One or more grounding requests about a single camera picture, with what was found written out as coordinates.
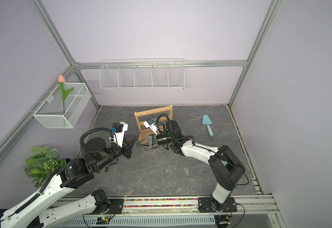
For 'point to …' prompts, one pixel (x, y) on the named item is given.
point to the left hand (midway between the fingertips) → (138, 136)
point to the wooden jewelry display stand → (160, 115)
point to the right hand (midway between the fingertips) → (137, 146)
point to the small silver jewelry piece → (187, 171)
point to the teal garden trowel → (207, 120)
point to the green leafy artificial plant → (45, 160)
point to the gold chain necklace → (141, 147)
